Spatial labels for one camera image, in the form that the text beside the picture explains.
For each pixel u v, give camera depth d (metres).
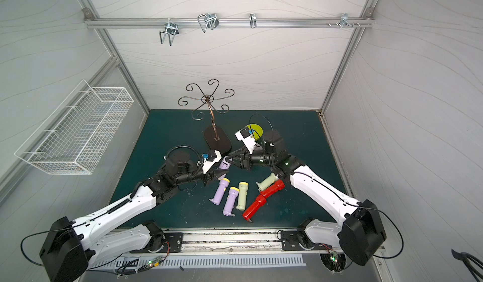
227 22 0.80
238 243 0.75
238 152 0.69
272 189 0.85
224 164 0.68
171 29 0.78
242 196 0.83
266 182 0.88
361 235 0.40
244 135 0.64
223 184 0.86
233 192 0.84
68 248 0.38
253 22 0.78
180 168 0.58
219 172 0.71
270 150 0.57
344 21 0.76
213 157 0.62
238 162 0.64
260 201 0.81
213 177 0.66
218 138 1.05
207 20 0.77
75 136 0.69
